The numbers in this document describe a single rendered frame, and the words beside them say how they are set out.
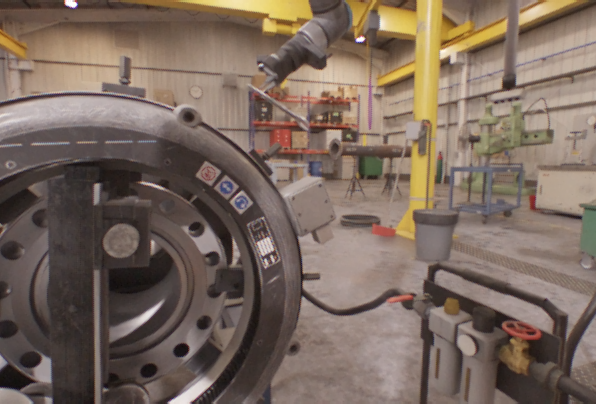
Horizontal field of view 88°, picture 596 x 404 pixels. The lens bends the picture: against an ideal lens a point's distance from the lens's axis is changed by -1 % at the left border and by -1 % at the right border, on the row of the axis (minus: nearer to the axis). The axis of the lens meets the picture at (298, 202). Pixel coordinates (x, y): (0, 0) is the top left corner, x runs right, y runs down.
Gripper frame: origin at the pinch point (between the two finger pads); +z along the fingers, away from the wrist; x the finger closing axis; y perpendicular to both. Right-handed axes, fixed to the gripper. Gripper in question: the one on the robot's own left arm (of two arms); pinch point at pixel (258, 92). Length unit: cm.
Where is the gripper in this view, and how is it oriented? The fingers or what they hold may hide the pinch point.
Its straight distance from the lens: 90.5
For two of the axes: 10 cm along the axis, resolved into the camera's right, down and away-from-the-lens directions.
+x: -1.4, -4.4, -8.9
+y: -7.0, -5.9, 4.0
